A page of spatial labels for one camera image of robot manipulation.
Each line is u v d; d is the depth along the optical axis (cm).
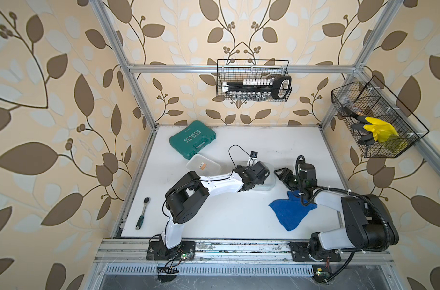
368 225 44
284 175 83
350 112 73
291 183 83
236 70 91
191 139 108
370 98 79
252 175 69
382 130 68
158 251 74
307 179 72
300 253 74
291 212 84
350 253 70
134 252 76
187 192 54
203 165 93
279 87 84
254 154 79
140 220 83
